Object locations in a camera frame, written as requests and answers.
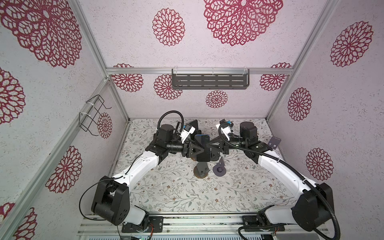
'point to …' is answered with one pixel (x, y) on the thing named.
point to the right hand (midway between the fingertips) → (207, 142)
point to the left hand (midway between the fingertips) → (200, 150)
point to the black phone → (194, 124)
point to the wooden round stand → (201, 170)
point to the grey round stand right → (274, 142)
